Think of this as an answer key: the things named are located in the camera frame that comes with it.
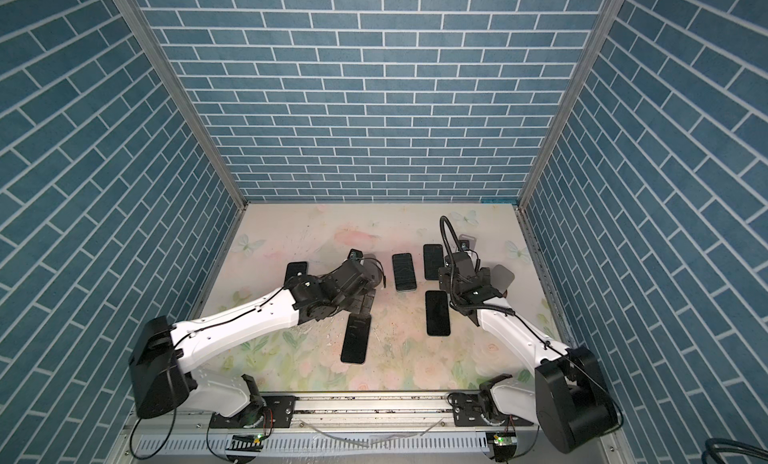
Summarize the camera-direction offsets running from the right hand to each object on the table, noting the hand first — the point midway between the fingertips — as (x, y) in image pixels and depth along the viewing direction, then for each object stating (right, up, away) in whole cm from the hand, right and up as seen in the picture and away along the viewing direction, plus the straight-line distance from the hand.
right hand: (461, 267), depth 88 cm
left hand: (-29, -6, -8) cm, 31 cm away
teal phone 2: (-17, -3, +11) cm, 20 cm away
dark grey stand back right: (+13, -4, +4) cm, 14 cm away
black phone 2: (-6, 0, +22) cm, 23 cm away
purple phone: (-31, -21, -1) cm, 37 cm away
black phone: (-6, -16, +9) cm, 20 cm away
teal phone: (-55, -2, +12) cm, 56 cm away
